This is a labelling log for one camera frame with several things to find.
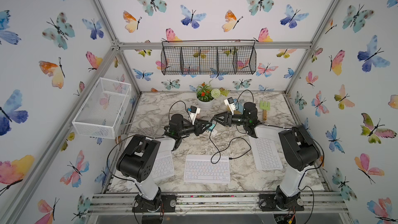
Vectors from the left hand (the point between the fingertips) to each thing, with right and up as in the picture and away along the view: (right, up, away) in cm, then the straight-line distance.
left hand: (211, 123), depth 84 cm
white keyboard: (-5, -25, +1) cm, 25 cm away
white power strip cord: (-43, +3, +24) cm, 50 cm away
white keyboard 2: (-26, -24, +1) cm, 35 cm away
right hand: (+2, +3, -1) cm, 4 cm away
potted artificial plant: (-3, +16, +15) cm, 22 cm away
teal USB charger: (0, -2, -2) cm, 3 cm away
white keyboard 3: (+31, -18, +5) cm, 36 cm away
